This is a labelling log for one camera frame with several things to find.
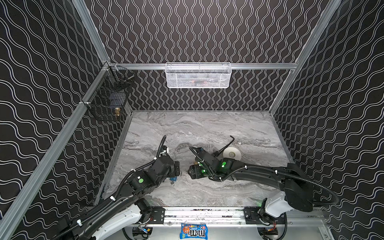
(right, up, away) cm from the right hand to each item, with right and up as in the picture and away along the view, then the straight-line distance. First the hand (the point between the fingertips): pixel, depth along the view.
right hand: (193, 171), depth 81 cm
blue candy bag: (0, -24, -12) cm, 27 cm away
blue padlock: (-11, -6, +5) cm, 14 cm away
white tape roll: (+25, +7, +17) cm, 31 cm away
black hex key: (+24, +12, +21) cm, 34 cm away
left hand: (-9, +5, -6) cm, 11 cm away
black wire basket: (-53, +40, +12) cm, 67 cm away
